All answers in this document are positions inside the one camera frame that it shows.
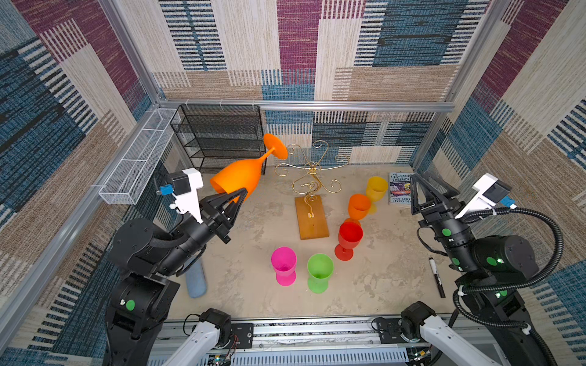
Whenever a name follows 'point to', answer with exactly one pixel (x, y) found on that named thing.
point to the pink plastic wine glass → (284, 261)
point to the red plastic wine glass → (349, 235)
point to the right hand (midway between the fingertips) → (415, 178)
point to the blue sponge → (196, 280)
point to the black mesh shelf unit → (214, 136)
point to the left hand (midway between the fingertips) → (246, 191)
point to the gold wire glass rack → (310, 215)
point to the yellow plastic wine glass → (376, 190)
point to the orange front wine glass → (359, 206)
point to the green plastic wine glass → (320, 268)
